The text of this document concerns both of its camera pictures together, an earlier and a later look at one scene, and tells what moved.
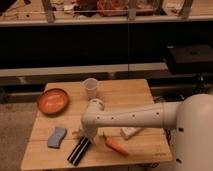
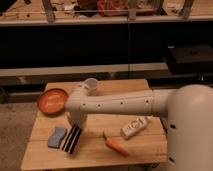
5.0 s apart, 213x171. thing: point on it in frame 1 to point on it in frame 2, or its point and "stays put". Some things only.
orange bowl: x=52 y=102 stays put
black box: x=190 y=59 stays put
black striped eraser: x=78 y=152 to x=72 y=138
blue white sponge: x=57 y=137 stays put
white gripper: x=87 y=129 to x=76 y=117
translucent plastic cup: x=91 y=86 stays put
